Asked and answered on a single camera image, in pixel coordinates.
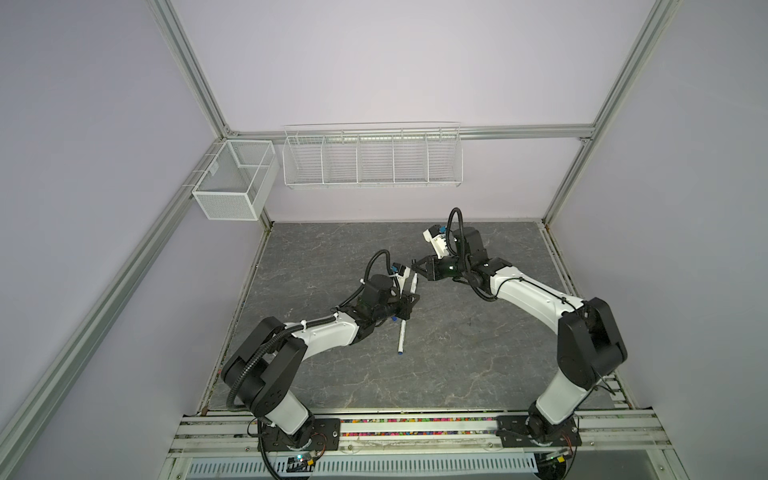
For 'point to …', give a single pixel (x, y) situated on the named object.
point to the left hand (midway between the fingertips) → (418, 300)
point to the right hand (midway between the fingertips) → (414, 268)
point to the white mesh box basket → (241, 182)
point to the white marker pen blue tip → (402, 334)
